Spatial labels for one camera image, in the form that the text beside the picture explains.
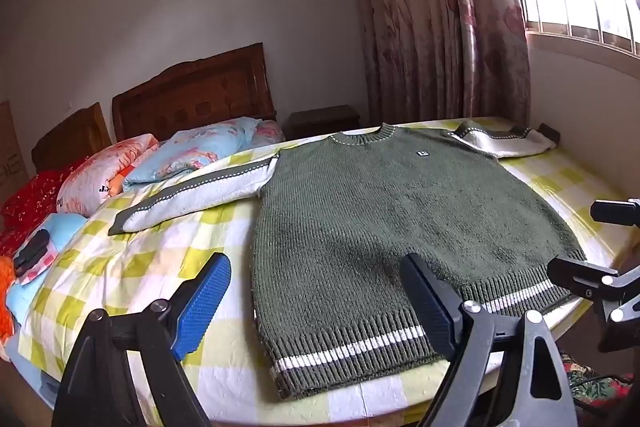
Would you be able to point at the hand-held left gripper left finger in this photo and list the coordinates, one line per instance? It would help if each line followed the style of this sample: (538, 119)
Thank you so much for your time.
(200, 307)

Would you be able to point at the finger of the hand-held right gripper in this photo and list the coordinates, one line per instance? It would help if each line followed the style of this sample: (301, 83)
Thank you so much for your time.
(580, 274)
(612, 212)

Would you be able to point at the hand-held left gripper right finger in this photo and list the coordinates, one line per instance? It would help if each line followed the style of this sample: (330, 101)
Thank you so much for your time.
(425, 302)

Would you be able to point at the green knitted sweater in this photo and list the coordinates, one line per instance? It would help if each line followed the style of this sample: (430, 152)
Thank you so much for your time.
(375, 217)

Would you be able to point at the bed with yellow checked sheet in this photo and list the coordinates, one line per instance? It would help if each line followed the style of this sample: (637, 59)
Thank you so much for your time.
(150, 257)

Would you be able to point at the person's red floral jacket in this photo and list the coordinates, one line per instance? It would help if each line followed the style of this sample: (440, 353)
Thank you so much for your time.
(595, 389)

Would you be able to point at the light blue cloth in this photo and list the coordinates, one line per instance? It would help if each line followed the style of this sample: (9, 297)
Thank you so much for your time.
(65, 227)

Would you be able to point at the light blue floral quilt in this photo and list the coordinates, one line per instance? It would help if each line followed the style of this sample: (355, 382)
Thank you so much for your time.
(200, 147)

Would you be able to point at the pink orange floral quilt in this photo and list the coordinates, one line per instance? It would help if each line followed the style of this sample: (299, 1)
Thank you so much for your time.
(100, 177)

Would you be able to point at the black object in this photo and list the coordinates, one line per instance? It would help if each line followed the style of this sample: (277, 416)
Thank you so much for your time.
(32, 252)

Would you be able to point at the pale floral pillow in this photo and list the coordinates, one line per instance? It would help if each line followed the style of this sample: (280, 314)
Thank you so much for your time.
(269, 132)

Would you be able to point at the orange cloth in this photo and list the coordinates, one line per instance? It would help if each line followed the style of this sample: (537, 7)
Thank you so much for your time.
(6, 297)

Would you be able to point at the red patterned quilt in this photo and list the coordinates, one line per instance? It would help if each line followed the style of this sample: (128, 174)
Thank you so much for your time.
(30, 202)

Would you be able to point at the dark wooden nightstand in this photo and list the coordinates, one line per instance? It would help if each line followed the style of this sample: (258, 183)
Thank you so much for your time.
(325, 122)

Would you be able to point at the large carved wooden headboard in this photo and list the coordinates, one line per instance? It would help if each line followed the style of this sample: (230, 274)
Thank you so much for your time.
(200, 97)

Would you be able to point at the small wooden headboard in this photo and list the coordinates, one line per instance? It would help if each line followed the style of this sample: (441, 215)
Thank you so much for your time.
(75, 137)

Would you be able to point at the cardboard box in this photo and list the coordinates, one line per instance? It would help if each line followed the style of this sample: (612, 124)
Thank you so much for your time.
(12, 147)

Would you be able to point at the pink floral curtain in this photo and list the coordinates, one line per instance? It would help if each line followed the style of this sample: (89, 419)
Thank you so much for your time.
(425, 32)

